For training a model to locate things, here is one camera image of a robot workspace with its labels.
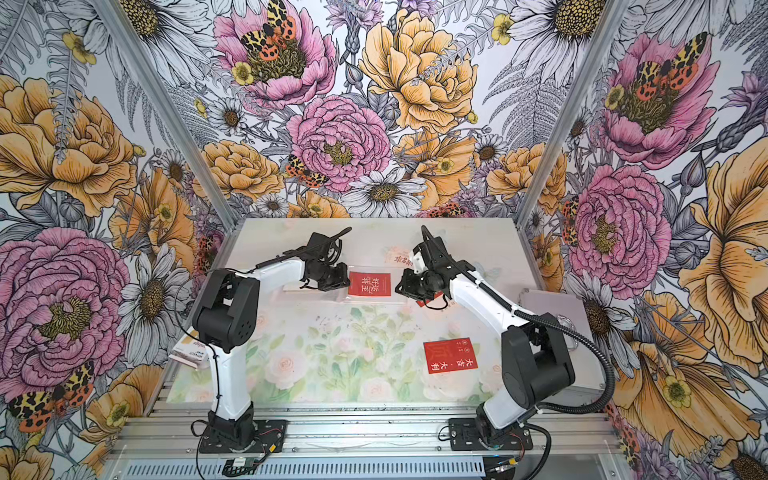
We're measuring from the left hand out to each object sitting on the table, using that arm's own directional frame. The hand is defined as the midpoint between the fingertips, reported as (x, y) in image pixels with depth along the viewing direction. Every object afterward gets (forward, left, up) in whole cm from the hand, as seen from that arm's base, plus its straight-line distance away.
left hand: (349, 289), depth 99 cm
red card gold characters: (-21, -30, -3) cm, 37 cm away
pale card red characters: (+16, -17, -3) cm, 23 cm away
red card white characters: (+3, -6, -2) cm, 7 cm away
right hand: (-9, -15, +10) cm, 21 cm away
